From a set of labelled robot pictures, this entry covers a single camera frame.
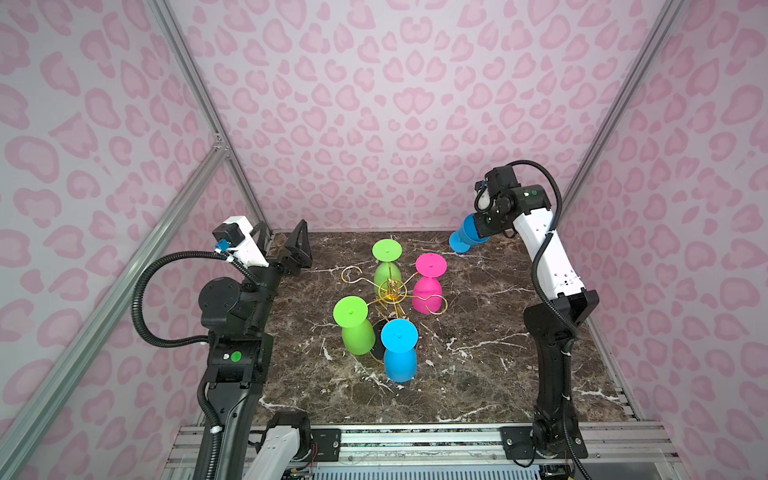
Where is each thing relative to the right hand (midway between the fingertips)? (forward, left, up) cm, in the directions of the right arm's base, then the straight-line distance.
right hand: (487, 223), depth 86 cm
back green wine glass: (-14, +29, -8) cm, 33 cm away
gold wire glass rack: (-27, +26, +2) cm, 38 cm away
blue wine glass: (-37, +25, +4) cm, 45 cm away
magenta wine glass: (-21, +18, -4) cm, 28 cm away
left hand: (-23, +46, +23) cm, 56 cm away
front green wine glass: (-33, +34, -4) cm, 48 cm away
